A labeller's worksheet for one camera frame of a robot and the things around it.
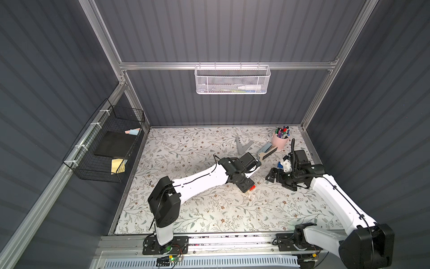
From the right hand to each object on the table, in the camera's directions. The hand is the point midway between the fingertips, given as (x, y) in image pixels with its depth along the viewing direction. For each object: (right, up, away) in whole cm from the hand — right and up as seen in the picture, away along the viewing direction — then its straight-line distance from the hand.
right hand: (274, 181), depth 80 cm
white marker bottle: (-9, +50, +12) cm, 52 cm away
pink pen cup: (+10, +22, +19) cm, 31 cm away
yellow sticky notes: (-71, +10, -11) cm, 72 cm away
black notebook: (-74, +18, -5) cm, 77 cm away
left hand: (-13, -1, -2) cm, 14 cm away
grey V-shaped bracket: (-13, +15, +27) cm, 33 cm away
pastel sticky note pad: (-69, +24, +1) cm, 73 cm away
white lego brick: (+4, +9, -6) cm, 11 cm away
